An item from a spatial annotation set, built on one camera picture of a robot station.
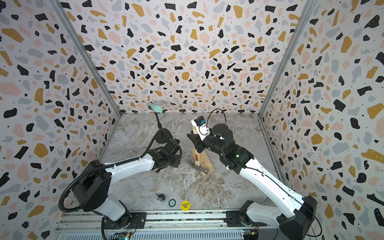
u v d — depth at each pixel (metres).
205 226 0.73
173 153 0.70
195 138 0.59
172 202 0.80
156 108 0.78
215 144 0.56
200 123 0.55
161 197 0.77
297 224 0.37
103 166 0.46
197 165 0.79
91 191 0.43
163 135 1.06
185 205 0.78
